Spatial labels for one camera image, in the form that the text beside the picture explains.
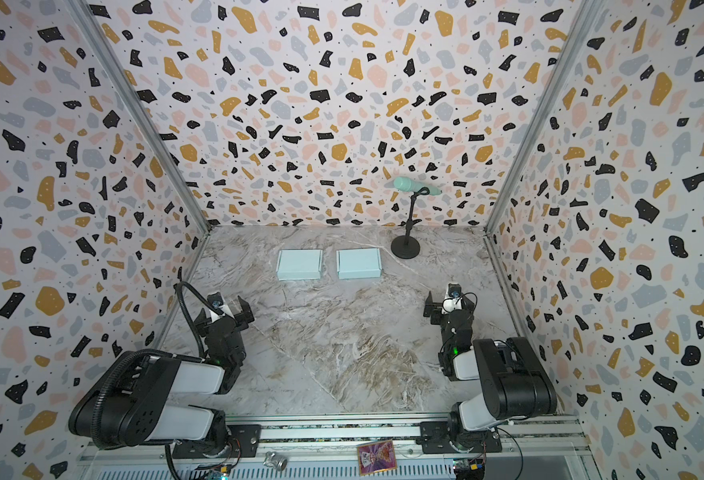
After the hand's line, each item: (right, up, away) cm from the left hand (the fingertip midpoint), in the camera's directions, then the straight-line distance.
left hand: (225, 299), depth 85 cm
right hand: (+65, +3, +4) cm, 65 cm away
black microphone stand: (+56, +16, +31) cm, 66 cm away
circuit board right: (+65, -39, -14) cm, 77 cm away
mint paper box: (+15, +9, +21) cm, 28 cm away
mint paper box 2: (+37, +10, +22) cm, 44 cm away
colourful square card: (+43, -35, -15) cm, 57 cm away
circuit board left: (+6, -38, -15) cm, 41 cm away
